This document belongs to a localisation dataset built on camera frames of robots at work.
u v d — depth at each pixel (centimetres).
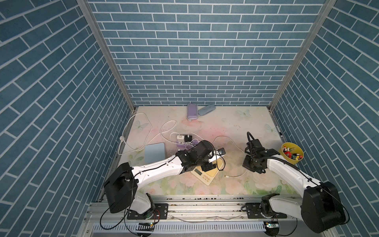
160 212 73
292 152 84
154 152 93
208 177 84
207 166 70
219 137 102
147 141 100
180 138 93
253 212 73
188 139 94
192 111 116
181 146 96
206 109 117
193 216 74
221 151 66
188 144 94
